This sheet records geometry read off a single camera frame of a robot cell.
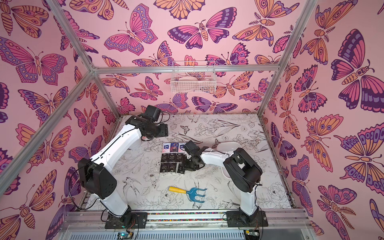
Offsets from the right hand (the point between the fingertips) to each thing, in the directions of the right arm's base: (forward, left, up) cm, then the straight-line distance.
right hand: (180, 170), depth 89 cm
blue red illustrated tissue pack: (+15, +5, +2) cm, 16 cm away
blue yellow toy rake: (-12, -7, -2) cm, 14 cm away
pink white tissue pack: (+15, +11, +2) cm, 18 cm away
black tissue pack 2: (+8, +1, 0) cm, 9 cm away
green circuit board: (-32, +24, -2) cm, 40 cm away
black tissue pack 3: (+1, +10, +1) cm, 10 cm away
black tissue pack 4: (+1, 0, 0) cm, 1 cm away
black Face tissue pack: (+8, +11, 0) cm, 13 cm away
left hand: (+15, +8, +18) cm, 25 cm away
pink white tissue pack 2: (+15, +1, +2) cm, 15 cm away
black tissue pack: (+8, +6, 0) cm, 10 cm away
